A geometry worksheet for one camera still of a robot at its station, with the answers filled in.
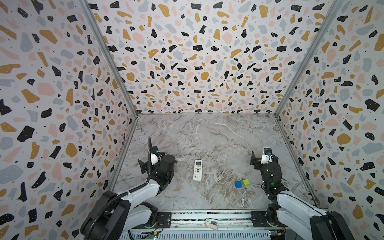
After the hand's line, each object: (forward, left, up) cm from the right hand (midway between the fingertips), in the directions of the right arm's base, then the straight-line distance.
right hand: (261, 150), depth 84 cm
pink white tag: (-35, +28, -11) cm, 46 cm away
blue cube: (-15, +13, -13) cm, 24 cm away
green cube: (-14, +8, -12) cm, 20 cm away
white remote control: (-10, +36, -12) cm, 39 cm away
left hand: (-5, +63, +1) cm, 63 cm away
